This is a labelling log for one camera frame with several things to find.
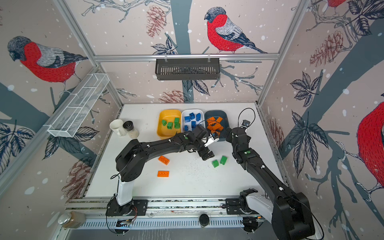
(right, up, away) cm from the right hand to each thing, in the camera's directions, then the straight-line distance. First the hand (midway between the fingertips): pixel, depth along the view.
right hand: (233, 131), depth 84 cm
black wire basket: (-28, +44, +23) cm, 56 cm away
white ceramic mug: (-76, +2, +15) cm, 78 cm away
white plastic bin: (-27, +9, +26) cm, 39 cm away
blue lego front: (-20, +8, +23) cm, 32 cm away
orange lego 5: (-8, +1, +20) cm, 21 cm away
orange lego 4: (-10, +5, +26) cm, 29 cm away
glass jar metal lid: (-76, -37, -20) cm, 86 cm away
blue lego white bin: (-25, +9, +26) cm, 37 cm away
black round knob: (-18, -35, -22) cm, 45 cm away
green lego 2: (-35, +3, +20) cm, 41 cm away
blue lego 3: (-29, 0, +19) cm, 35 cm away
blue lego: (-28, +7, +26) cm, 39 cm away
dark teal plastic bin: (0, +4, +23) cm, 23 cm away
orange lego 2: (-41, -24, 0) cm, 47 cm away
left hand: (-13, -11, +1) cm, 17 cm away
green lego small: (-10, -20, +3) cm, 22 cm away
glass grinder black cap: (-66, +3, +11) cm, 67 cm away
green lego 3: (-41, +2, +21) cm, 46 cm away
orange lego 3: (-4, +6, +26) cm, 27 cm away
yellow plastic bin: (-42, +9, +28) cm, 51 cm away
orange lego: (-41, -18, +6) cm, 46 cm away
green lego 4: (-45, +4, +23) cm, 51 cm away
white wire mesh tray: (-83, +9, -11) cm, 85 cm away
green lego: (-5, -18, +4) cm, 19 cm away
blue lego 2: (-23, +3, +21) cm, 32 cm away
